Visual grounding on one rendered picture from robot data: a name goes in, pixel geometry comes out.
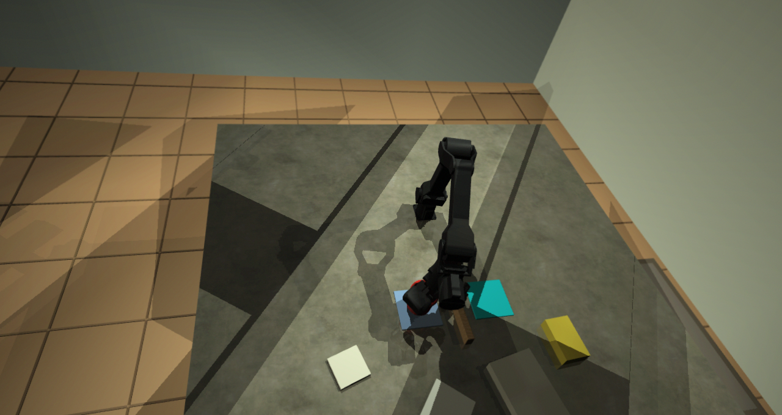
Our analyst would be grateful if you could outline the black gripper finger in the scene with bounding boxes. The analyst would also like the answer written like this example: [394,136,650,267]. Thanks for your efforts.
[416,280,437,303]

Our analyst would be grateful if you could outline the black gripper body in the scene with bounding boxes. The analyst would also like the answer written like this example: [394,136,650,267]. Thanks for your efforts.
[403,265,439,315]

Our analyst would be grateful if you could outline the yellow rectangular block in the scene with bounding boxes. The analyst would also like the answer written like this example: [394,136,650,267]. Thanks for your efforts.
[541,316,590,365]

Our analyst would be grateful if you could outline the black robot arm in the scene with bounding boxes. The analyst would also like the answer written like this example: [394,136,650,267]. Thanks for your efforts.
[413,137,477,310]

